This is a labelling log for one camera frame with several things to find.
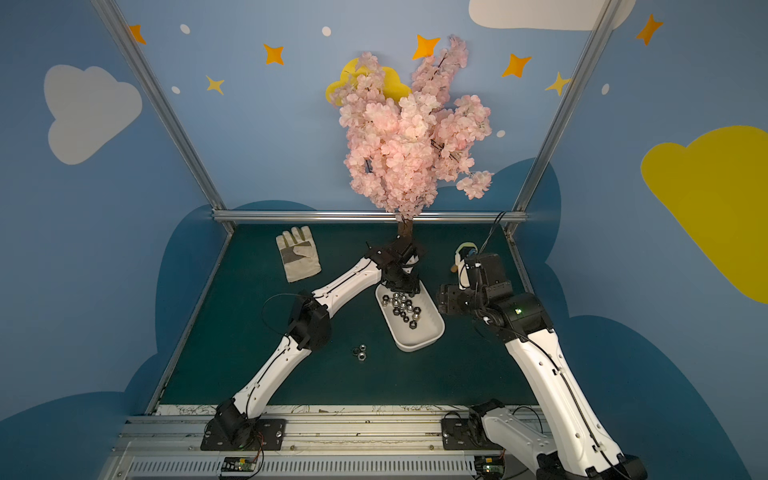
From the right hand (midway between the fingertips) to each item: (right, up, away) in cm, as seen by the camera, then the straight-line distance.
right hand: (457, 290), depth 72 cm
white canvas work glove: (-51, +9, +40) cm, 65 cm away
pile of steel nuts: (-25, -21, +16) cm, 36 cm away
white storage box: (-3, -15, +22) cm, 26 cm away
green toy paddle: (+15, +13, +46) cm, 50 cm away
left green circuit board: (-54, -43, 0) cm, 68 cm away
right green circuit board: (+8, -44, 0) cm, 45 cm away
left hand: (-7, -2, +27) cm, 28 cm away
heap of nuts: (-12, -9, +26) cm, 30 cm away
